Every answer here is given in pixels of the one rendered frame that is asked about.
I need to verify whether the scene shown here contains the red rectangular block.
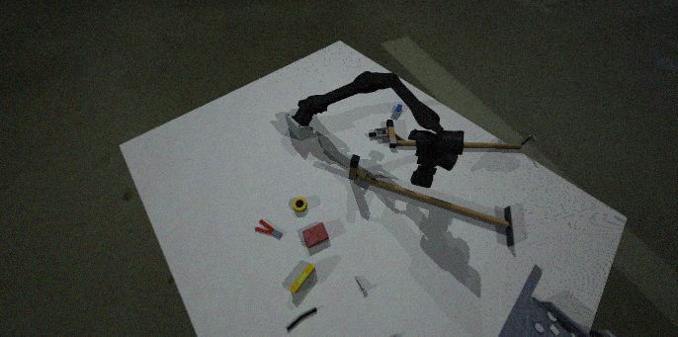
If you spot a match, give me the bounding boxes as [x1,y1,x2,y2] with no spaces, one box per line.
[302,222,329,248]

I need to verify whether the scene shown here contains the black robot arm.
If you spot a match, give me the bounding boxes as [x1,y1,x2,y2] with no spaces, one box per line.
[292,71,464,171]

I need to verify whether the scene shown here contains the red-handled pliers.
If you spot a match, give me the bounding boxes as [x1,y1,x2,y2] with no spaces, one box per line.
[255,219,283,238]

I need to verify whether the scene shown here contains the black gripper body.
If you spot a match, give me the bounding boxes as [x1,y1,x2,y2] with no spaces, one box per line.
[410,142,438,188]

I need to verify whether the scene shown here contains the black bent rod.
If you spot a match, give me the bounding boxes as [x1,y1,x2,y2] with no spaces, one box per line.
[287,308,317,331]

